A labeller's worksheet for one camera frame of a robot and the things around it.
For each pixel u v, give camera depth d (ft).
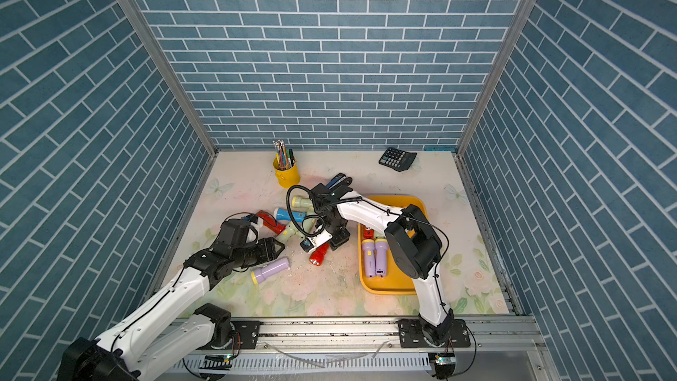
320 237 2.53
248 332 2.42
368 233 2.99
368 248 2.84
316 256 2.82
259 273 2.68
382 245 2.87
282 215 3.13
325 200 2.28
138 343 1.40
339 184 3.53
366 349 2.37
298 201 3.25
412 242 1.71
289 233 2.99
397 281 2.79
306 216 2.52
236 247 2.11
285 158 3.37
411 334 2.42
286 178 3.35
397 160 3.79
